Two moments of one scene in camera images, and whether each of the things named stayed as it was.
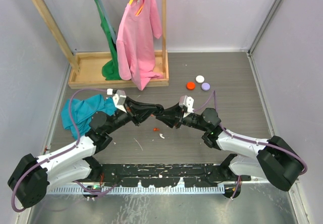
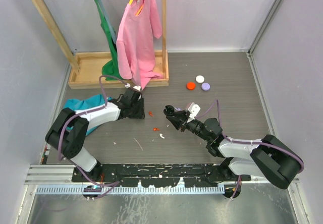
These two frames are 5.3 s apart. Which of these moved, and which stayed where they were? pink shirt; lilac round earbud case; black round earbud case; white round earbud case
Moved: black round earbud case
Stayed: lilac round earbud case; white round earbud case; pink shirt
